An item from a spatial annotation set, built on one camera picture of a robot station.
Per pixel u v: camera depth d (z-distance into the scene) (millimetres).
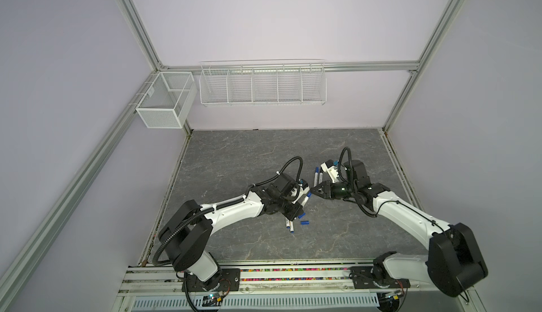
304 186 755
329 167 771
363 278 732
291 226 848
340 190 720
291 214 729
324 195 727
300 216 890
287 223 863
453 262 411
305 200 809
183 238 435
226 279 736
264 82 966
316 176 1002
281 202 705
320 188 773
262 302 1573
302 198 755
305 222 869
